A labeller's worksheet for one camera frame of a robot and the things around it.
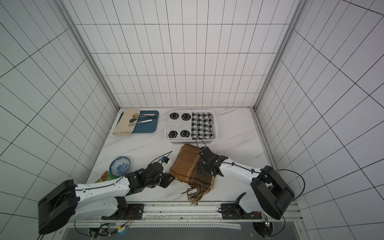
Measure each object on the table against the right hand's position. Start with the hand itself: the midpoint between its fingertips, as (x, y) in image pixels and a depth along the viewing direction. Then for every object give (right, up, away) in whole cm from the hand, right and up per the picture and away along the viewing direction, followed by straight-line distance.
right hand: (199, 168), depth 88 cm
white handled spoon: (-49, +26, +22) cm, 60 cm away
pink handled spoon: (-48, +33, +26) cm, 64 cm away
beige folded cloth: (-56, +23, +19) cm, 64 cm away
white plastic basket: (-10, +15, +4) cm, 19 cm away
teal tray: (-37, +24, +20) cm, 49 cm away
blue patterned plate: (-48, +1, 0) cm, 48 cm away
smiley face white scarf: (-8, +26, +7) cm, 28 cm away
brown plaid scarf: (-8, +1, -5) cm, 9 cm away
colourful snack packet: (-53, -3, -5) cm, 54 cm away
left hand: (-17, -5, -5) cm, 19 cm away
